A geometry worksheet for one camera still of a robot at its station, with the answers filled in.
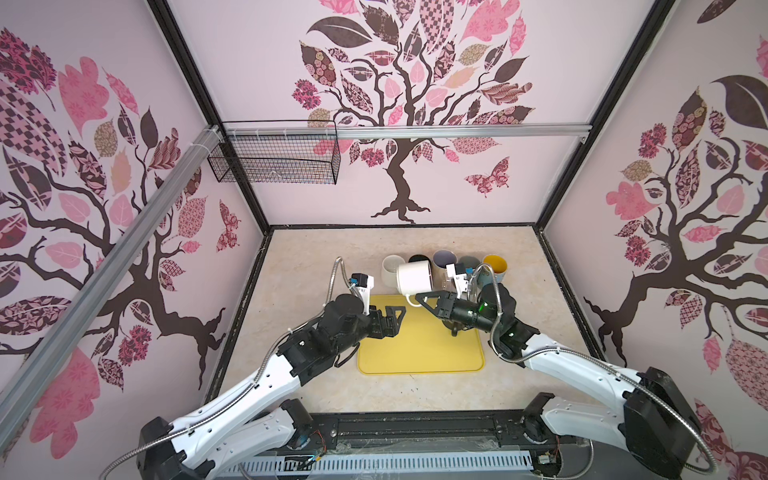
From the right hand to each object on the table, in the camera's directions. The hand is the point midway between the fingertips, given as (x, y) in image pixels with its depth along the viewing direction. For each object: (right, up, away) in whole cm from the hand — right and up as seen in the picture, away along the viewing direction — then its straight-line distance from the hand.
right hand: (418, 296), depth 71 cm
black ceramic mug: (+3, +9, +27) cm, 29 cm away
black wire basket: (-54, +50, +51) cm, 89 cm away
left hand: (-7, -5, +1) cm, 8 cm away
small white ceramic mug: (-1, +4, -1) cm, 5 cm away
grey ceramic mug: (+20, +8, +26) cm, 34 cm away
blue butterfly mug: (+30, +6, +27) cm, 40 cm away
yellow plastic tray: (+4, -17, +18) cm, 25 cm away
